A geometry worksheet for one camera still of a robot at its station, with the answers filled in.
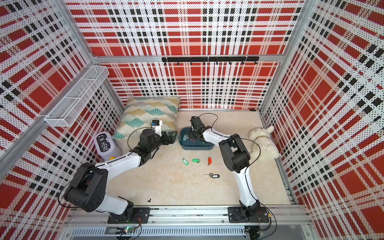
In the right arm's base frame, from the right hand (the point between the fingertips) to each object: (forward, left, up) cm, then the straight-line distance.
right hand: (194, 132), depth 102 cm
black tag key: (-28, -12, -4) cm, 31 cm away
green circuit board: (-55, +29, -2) cm, 62 cm away
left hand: (-7, +11, +11) cm, 18 cm away
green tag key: (-19, -2, -4) cm, 19 cm away
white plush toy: (-17, -42, +6) cm, 46 cm away
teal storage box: (-5, +5, -6) cm, 9 cm away
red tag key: (-19, -10, -4) cm, 22 cm away
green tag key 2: (-20, +5, -4) cm, 21 cm away
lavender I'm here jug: (-15, +52, +7) cm, 54 cm away
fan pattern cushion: (+8, +36, +12) cm, 39 cm away
